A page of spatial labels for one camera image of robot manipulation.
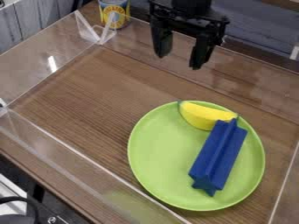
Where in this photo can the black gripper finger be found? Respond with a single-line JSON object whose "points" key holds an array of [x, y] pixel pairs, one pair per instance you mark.
{"points": [[201, 50], [161, 37]]}

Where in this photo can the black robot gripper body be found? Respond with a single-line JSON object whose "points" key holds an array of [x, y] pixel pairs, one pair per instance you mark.
{"points": [[188, 16]]}

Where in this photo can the yellow banana piece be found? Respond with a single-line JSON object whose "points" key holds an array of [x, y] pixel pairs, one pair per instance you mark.
{"points": [[201, 117]]}

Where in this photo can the round green plate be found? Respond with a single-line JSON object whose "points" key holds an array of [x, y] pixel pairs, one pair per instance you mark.
{"points": [[161, 148]]}

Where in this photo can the yellow blue tin can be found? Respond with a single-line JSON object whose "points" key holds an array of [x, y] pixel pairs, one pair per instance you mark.
{"points": [[113, 12]]}

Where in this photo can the blue star-shaped block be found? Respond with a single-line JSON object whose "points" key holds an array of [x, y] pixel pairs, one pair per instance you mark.
{"points": [[210, 167]]}

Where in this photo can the clear acrylic enclosure wall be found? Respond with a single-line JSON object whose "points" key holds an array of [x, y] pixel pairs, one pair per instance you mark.
{"points": [[80, 81]]}

